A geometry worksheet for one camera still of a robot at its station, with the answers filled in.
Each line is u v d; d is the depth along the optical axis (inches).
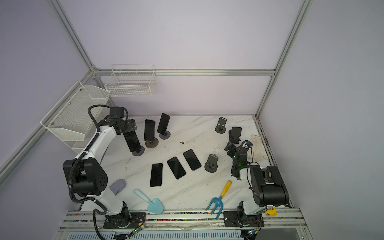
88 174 18.2
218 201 31.2
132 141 35.6
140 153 38.7
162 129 43.9
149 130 38.2
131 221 28.4
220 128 43.1
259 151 39.8
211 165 34.7
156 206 30.6
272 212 29.4
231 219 28.9
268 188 17.7
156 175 35.8
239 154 28.2
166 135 42.1
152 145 40.1
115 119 26.6
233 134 39.8
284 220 29.6
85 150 19.1
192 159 37.6
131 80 37.6
